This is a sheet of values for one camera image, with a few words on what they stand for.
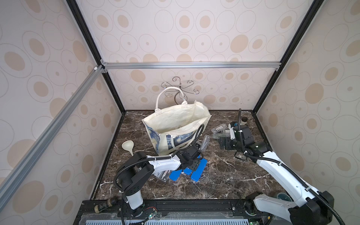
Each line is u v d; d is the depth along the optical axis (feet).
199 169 2.80
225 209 2.44
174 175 2.80
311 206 1.24
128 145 3.19
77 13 2.27
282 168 1.54
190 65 2.96
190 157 2.25
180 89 2.87
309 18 2.34
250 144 1.85
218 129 3.48
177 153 2.11
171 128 3.27
